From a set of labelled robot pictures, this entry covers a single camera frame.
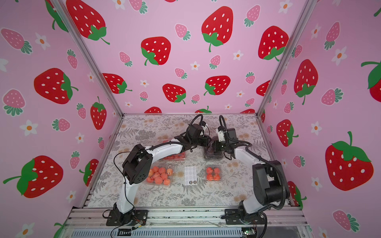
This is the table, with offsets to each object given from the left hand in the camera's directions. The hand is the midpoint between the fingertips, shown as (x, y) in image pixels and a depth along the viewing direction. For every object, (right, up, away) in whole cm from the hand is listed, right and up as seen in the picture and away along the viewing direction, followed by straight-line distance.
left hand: (213, 139), depth 92 cm
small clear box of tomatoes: (-1, -19, -6) cm, 20 cm away
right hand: (-1, -3, 0) cm, 4 cm away
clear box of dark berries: (-3, -8, 0) cm, 9 cm away
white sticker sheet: (-14, -22, -3) cm, 26 cm away
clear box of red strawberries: (-22, -11, +1) cm, 25 cm away
